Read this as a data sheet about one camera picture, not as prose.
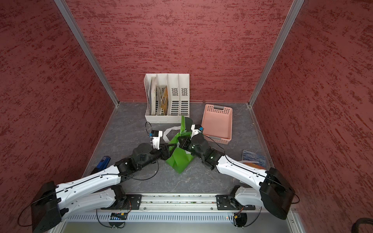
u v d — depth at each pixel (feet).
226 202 2.43
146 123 3.49
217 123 3.49
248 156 2.94
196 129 2.34
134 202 2.43
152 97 3.20
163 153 2.11
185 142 2.20
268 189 1.33
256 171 1.50
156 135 2.18
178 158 2.51
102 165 2.74
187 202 2.49
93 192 1.58
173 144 2.34
